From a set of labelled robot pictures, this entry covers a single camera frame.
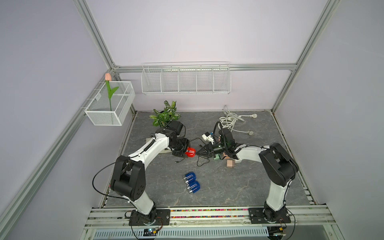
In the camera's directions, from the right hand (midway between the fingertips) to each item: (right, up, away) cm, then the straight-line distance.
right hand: (196, 154), depth 83 cm
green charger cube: (+12, -1, -2) cm, 12 cm away
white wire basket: (-46, +28, -2) cm, 54 cm away
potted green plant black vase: (-15, +23, +2) cm, 28 cm away
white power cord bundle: (+25, +20, +31) cm, 45 cm away
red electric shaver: (-3, +1, 0) cm, 3 cm away
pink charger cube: (+21, -7, +6) cm, 23 cm away
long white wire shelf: (-7, +48, +17) cm, 51 cm away
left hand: (-2, +2, +1) cm, 3 cm away
